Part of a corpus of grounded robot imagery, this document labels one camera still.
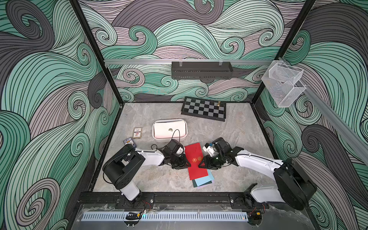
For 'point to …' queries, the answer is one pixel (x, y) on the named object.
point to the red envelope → (194, 155)
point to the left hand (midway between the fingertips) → (191, 165)
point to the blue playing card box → (130, 141)
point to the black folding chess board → (206, 109)
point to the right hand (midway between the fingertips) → (202, 167)
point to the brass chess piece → (219, 104)
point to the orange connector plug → (138, 214)
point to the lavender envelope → (205, 185)
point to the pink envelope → (171, 129)
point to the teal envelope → (202, 180)
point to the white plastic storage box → (168, 120)
